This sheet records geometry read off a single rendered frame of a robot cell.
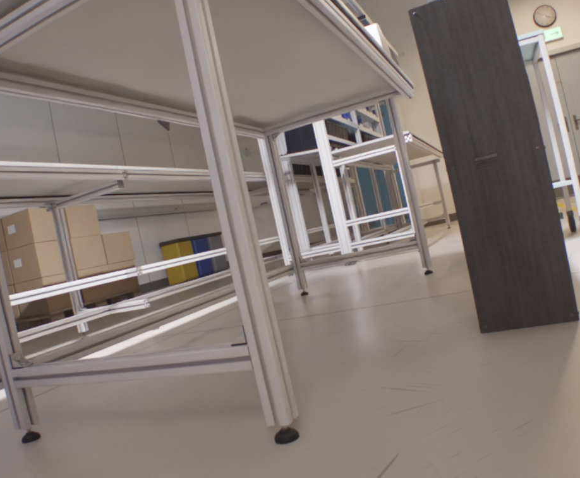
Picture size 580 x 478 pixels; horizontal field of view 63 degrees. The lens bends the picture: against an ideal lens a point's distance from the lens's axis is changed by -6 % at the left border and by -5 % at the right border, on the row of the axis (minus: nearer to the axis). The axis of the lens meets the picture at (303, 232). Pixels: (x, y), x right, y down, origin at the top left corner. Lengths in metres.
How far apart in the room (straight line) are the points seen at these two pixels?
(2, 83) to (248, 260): 0.97
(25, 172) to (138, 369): 1.54
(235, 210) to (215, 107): 0.18
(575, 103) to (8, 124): 7.34
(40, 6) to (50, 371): 0.79
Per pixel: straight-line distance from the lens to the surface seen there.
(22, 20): 1.25
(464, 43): 1.34
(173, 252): 7.15
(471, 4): 1.36
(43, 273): 4.62
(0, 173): 2.35
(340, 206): 4.03
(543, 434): 0.80
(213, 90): 0.88
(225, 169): 0.85
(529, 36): 2.82
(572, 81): 8.09
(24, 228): 4.70
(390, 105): 2.65
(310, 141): 4.28
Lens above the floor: 0.35
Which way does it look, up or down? level
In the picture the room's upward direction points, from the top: 12 degrees counter-clockwise
